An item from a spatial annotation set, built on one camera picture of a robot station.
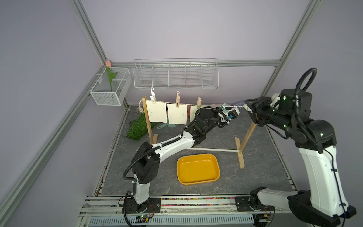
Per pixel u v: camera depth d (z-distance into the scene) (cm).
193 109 62
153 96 62
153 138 99
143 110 66
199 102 60
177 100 60
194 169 86
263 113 49
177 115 68
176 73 99
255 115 50
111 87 89
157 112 67
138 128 100
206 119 56
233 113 57
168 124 108
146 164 47
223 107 61
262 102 48
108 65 89
